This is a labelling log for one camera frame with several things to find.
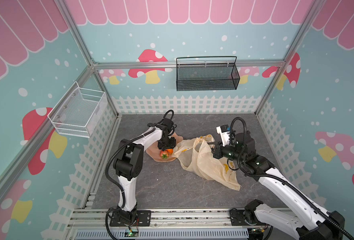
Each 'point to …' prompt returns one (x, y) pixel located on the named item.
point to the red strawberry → (164, 154)
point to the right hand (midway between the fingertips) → (205, 144)
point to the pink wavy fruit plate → (154, 152)
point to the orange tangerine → (170, 150)
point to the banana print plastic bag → (196, 153)
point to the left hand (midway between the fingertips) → (170, 149)
